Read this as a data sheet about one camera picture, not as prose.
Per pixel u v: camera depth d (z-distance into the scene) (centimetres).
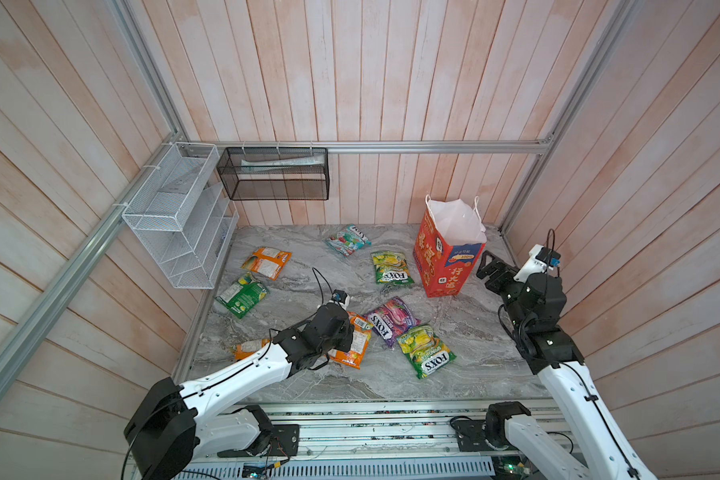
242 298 97
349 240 114
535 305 50
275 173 104
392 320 92
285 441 73
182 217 73
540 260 59
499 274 63
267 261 107
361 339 80
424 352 86
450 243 81
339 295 71
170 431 39
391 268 104
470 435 73
